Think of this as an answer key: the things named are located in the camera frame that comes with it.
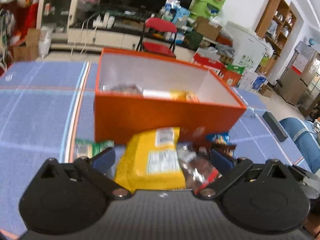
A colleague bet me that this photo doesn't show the blue cookie packet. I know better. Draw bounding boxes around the blue cookie packet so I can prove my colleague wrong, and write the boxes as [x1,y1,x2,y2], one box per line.
[206,132,236,156]

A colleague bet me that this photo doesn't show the yellow snack bag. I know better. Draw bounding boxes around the yellow snack bag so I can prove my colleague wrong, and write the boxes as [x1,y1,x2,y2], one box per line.
[114,127,185,193]

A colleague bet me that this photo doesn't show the green snack packet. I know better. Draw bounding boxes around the green snack packet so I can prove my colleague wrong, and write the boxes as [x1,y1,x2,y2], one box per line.
[75,139,114,158]

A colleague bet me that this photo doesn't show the black rectangular bar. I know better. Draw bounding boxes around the black rectangular bar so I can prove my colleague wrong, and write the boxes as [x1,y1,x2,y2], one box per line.
[263,112,288,142]

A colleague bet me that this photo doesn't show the orange cardboard box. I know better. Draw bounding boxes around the orange cardboard box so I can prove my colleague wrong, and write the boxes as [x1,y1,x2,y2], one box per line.
[93,48,246,144]

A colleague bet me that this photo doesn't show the blue striped chair cushion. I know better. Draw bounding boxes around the blue striped chair cushion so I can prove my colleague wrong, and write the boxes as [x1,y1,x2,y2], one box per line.
[280,117,319,174]

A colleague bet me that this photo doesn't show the white refrigerator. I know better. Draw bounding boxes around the white refrigerator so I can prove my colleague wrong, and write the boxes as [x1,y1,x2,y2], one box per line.
[225,21,268,70]

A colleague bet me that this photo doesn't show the brown cardboard box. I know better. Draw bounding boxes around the brown cardboard box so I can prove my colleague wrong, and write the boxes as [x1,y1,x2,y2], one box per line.
[193,16,222,41]

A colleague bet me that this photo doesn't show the red folding chair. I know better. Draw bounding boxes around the red folding chair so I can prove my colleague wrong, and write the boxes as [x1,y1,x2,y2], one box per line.
[136,17,177,58]

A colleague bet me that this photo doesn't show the wooden shelf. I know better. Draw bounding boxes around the wooden shelf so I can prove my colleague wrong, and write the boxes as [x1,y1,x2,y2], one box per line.
[255,0,297,57]

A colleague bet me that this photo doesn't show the white glass-door cabinet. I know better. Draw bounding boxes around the white glass-door cabinet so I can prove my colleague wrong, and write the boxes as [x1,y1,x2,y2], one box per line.
[36,0,78,43]

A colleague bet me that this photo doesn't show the green stacked storage bins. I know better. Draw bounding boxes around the green stacked storage bins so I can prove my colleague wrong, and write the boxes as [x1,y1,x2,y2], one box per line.
[189,0,226,20]

